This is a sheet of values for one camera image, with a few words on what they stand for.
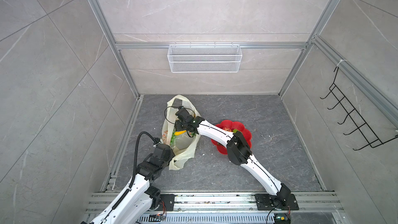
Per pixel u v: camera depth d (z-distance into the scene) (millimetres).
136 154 571
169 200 732
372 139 589
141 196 510
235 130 795
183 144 935
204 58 1005
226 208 730
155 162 614
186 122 780
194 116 780
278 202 635
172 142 927
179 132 946
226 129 934
